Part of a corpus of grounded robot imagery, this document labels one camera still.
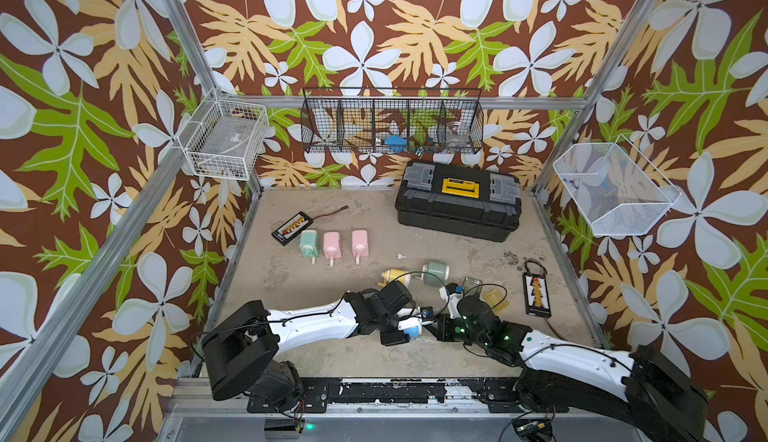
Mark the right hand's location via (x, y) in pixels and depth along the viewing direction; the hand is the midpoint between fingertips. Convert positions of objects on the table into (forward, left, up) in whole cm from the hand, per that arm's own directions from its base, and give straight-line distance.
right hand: (420, 325), depth 81 cm
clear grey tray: (+4, -11, +15) cm, 19 cm away
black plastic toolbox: (+35, -14, +12) cm, 40 cm away
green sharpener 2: (+26, +34, +2) cm, 43 cm away
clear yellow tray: (+9, -25, -5) cm, 27 cm away
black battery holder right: (+11, -37, -4) cm, 39 cm away
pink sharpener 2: (+25, +27, +1) cm, 37 cm away
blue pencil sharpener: (-4, +3, +9) cm, 10 cm away
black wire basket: (+58, +8, +27) cm, 64 cm away
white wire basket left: (+44, +58, +30) cm, 78 cm away
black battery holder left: (+36, +43, -3) cm, 57 cm away
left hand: (+2, +3, -1) cm, 4 cm away
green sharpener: (+15, -5, +1) cm, 16 cm away
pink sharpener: (+26, +18, +2) cm, 31 cm away
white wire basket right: (+29, -55, +22) cm, 66 cm away
